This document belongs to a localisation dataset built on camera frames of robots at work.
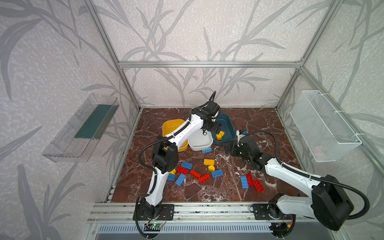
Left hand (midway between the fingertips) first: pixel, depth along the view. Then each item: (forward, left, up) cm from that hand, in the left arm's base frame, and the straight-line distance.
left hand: (216, 124), depth 91 cm
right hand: (-10, -8, -3) cm, 13 cm away
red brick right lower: (-32, -23, -13) cm, 41 cm away
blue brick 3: (-25, -1, -15) cm, 29 cm away
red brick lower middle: (-29, +7, -13) cm, 32 cm away
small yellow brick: (-23, +3, -13) cm, 26 cm away
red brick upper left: (-24, +20, -14) cm, 34 cm away
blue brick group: (-31, -16, -14) cm, 37 cm away
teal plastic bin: (+8, -10, -14) cm, 19 cm away
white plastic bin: (-5, +11, -12) cm, 17 cm away
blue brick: (-20, +17, -14) cm, 30 cm away
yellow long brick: (-18, +4, -15) cm, 24 cm away
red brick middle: (-26, +12, -13) cm, 32 cm away
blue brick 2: (-28, +26, -14) cm, 40 cm away
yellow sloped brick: (+2, -6, -13) cm, 14 cm away
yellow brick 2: (-25, +25, -13) cm, 38 cm away
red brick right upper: (-29, -19, -14) cm, 37 cm away
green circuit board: (-51, +32, -16) cm, 62 cm away
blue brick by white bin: (-11, +5, -13) cm, 18 cm away
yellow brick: (-2, -3, -12) cm, 12 cm away
